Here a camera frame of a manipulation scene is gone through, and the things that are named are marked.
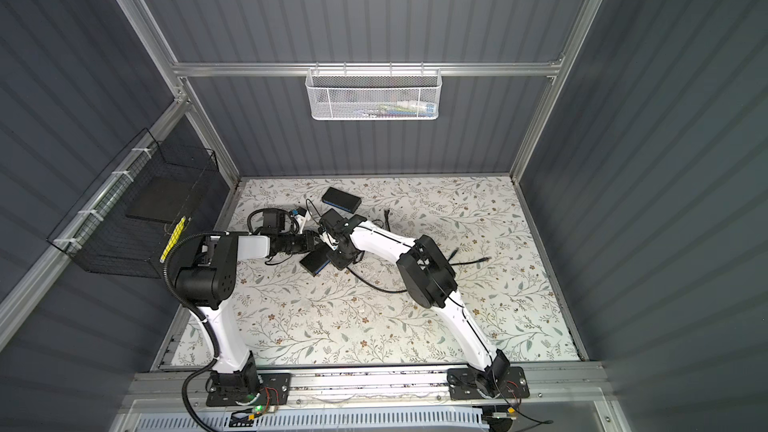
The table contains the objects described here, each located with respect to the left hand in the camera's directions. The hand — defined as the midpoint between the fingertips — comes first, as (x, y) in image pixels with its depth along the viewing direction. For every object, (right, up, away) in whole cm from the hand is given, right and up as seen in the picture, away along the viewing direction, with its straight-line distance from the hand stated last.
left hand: (326, 242), depth 100 cm
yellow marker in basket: (-29, +5, -31) cm, 43 cm away
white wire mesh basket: (+15, +59, +24) cm, 66 cm away
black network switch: (+3, +15, +14) cm, 20 cm away
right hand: (+6, -6, -3) cm, 9 cm away
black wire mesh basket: (-42, +9, -28) cm, 51 cm away
